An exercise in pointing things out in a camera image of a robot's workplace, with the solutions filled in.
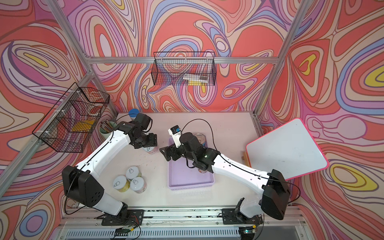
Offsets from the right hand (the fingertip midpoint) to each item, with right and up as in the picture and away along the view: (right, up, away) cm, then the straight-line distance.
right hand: (169, 149), depth 73 cm
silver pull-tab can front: (-18, -21, +7) cm, 28 cm away
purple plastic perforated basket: (+4, -19, +15) cm, 24 cm away
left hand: (-11, +2, +9) cm, 14 cm away
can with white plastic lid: (+15, -5, -19) cm, 25 cm away
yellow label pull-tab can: (-27, -20, +7) cm, 34 cm away
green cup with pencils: (-42, +10, +18) cm, 47 cm away
